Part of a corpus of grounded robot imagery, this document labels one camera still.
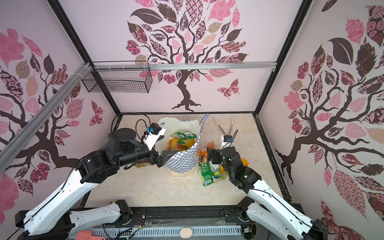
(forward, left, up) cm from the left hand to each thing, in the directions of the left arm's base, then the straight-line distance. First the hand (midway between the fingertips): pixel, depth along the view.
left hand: (167, 146), depth 60 cm
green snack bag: (+20, -4, -20) cm, 29 cm away
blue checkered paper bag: (+1, -6, -17) cm, 18 cm away
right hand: (+8, -21, -14) cm, 27 cm away
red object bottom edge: (-27, +39, -32) cm, 57 cm away
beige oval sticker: (-26, -7, -35) cm, 44 cm away
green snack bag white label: (+1, -20, -31) cm, 37 cm away
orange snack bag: (+12, -16, -32) cm, 38 cm away
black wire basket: (+76, +53, -17) cm, 94 cm away
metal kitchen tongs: (+36, -32, -34) cm, 59 cm away
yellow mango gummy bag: (+20, 0, -29) cm, 35 cm away
